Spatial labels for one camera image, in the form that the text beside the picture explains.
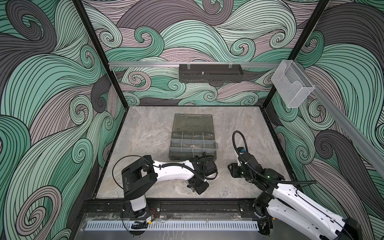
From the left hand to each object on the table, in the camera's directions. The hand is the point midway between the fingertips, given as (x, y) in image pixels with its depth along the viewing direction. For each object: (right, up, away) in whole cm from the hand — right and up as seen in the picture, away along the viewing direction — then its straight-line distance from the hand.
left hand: (201, 188), depth 79 cm
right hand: (+16, +11, +1) cm, 20 cm away
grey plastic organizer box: (-4, +27, +19) cm, 33 cm away
